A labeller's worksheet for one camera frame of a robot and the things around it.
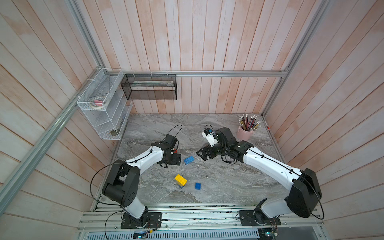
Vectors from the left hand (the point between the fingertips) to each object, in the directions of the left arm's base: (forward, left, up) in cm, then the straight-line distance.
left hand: (171, 162), depth 90 cm
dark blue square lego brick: (-13, -16, -2) cm, 21 cm away
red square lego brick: (+9, -2, -2) cm, 10 cm away
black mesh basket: (+48, +17, +22) cm, 55 cm away
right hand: (+2, -18, +13) cm, 22 cm away
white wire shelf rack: (+11, +31, +25) cm, 42 cm away
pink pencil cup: (+20, -48, +3) cm, 51 cm away
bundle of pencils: (+26, -52, +8) cm, 59 cm away
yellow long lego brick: (-13, -6, +5) cm, 15 cm away
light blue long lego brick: (+3, -11, -2) cm, 11 cm away
